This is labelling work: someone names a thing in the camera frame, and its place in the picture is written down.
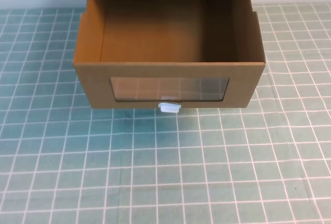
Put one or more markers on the white plastic drawer handle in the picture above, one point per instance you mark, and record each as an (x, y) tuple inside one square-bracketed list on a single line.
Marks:
[(167, 107)]

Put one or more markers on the cardboard shoebox drawer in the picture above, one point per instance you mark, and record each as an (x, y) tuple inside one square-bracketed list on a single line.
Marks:
[(125, 68)]

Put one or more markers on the brown cardboard shoebox cabinet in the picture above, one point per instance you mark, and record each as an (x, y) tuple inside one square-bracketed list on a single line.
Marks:
[(160, 15)]

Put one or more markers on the cyan checkered tablecloth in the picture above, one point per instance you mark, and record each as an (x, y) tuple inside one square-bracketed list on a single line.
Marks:
[(63, 162)]

